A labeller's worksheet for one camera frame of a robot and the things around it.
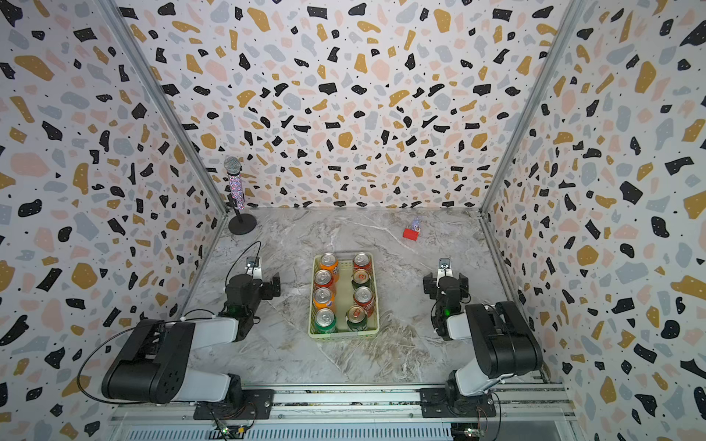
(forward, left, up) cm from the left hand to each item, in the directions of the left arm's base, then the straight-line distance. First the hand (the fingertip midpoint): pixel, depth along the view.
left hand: (264, 273), depth 92 cm
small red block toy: (+23, -53, -8) cm, 58 cm away
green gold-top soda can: (-18, -31, +3) cm, 36 cm away
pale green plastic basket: (-7, -27, -8) cm, 29 cm away
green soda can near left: (-18, -22, +3) cm, 29 cm away
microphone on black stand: (+28, +18, -7) cm, 34 cm away
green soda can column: (-4, -33, +3) cm, 33 cm away
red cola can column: (-4, -20, +3) cm, 21 cm away
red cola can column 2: (-11, -34, +3) cm, 35 cm away
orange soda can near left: (-11, -21, +3) cm, 24 cm away
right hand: (0, -63, -1) cm, 63 cm away
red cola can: (+2, -33, +3) cm, 33 cm away
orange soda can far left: (+3, -22, +2) cm, 22 cm away
